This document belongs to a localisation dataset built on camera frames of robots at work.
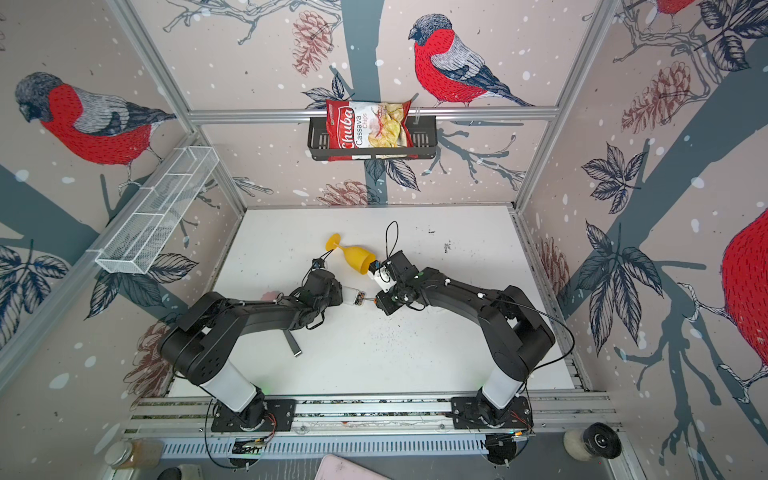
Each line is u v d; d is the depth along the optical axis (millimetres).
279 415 731
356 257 978
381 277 776
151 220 761
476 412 736
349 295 947
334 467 653
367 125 876
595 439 613
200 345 461
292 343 857
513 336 459
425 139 947
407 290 656
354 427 727
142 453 637
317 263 858
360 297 947
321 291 765
